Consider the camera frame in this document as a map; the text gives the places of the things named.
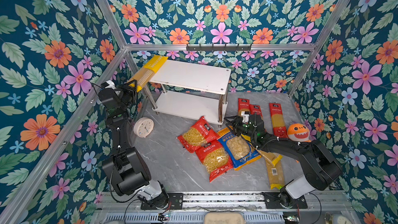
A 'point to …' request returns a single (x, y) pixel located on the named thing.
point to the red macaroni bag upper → (198, 134)
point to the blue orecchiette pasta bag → (240, 149)
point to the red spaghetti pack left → (243, 105)
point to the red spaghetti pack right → (278, 121)
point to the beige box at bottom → (224, 218)
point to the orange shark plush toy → (299, 132)
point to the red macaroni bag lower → (216, 159)
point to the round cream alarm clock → (143, 127)
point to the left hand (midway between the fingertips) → (136, 75)
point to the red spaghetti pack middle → (255, 109)
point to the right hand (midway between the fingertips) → (224, 119)
